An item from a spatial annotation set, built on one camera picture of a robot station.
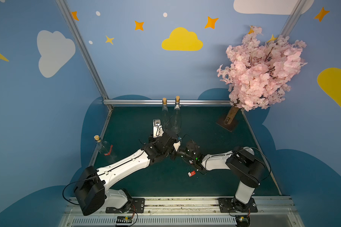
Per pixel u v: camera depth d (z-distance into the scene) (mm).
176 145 745
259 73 628
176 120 993
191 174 845
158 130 642
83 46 829
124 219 725
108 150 798
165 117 990
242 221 733
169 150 611
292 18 735
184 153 734
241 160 538
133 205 733
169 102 823
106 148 785
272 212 751
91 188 396
